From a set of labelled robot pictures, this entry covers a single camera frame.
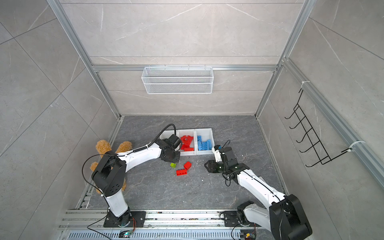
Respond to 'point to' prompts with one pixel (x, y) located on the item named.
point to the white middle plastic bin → (189, 132)
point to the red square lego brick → (187, 165)
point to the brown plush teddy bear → (102, 146)
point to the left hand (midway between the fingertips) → (178, 156)
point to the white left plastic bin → (166, 133)
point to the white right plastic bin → (205, 134)
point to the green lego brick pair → (173, 165)
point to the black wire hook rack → (320, 150)
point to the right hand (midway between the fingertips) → (210, 164)
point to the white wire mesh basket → (178, 80)
